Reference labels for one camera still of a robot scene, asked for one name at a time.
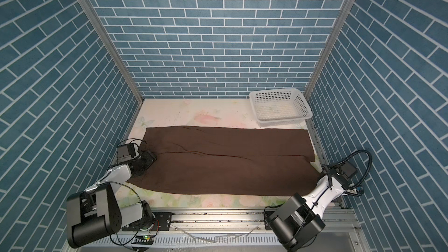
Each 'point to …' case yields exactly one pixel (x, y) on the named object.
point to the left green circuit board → (143, 240)
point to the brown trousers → (259, 161)
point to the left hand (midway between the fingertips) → (153, 158)
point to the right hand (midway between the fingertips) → (329, 187)
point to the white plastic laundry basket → (280, 107)
